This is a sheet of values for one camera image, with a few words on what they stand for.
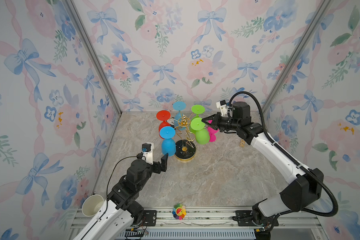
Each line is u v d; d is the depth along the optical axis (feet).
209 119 2.36
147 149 1.95
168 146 2.54
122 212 1.62
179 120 2.53
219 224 2.40
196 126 2.44
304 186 1.36
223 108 2.31
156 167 2.09
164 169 2.14
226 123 2.11
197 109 2.67
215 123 2.14
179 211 2.46
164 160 2.13
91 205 2.28
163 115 2.56
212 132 3.20
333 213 1.28
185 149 3.18
